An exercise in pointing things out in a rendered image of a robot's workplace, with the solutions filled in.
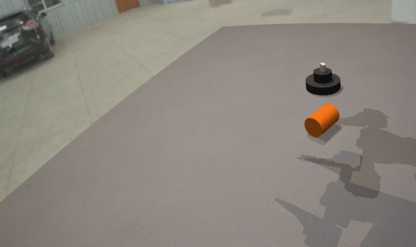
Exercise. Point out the orange knob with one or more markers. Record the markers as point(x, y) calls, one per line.
point(322, 120)

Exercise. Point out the black round pedestal with silver shaft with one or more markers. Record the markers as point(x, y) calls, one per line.
point(323, 81)

